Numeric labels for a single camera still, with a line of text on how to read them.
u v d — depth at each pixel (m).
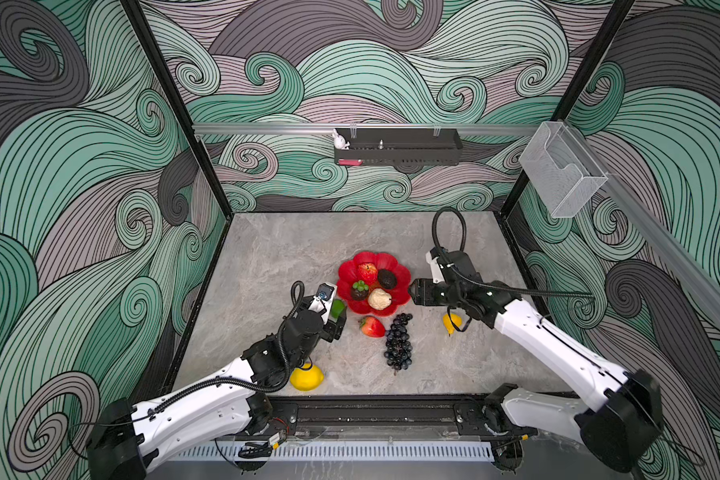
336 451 0.70
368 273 0.95
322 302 0.62
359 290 0.92
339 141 0.85
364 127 0.93
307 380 0.76
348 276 1.00
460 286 0.58
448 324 0.65
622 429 0.44
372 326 0.86
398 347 0.83
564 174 0.76
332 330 0.67
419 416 0.74
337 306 0.91
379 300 0.89
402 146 0.95
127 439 0.41
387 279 0.97
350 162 0.90
